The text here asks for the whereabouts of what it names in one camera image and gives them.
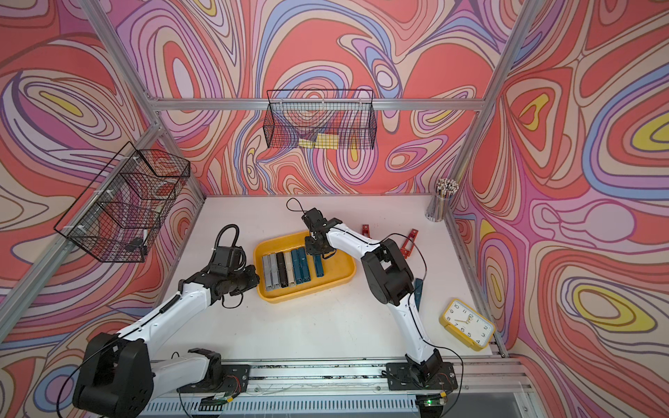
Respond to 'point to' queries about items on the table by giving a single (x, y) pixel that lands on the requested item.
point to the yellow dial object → (467, 324)
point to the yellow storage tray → (339, 268)
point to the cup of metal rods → (445, 190)
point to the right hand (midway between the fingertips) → (316, 254)
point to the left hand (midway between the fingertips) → (263, 277)
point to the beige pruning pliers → (289, 265)
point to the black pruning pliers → (282, 271)
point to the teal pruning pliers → (295, 257)
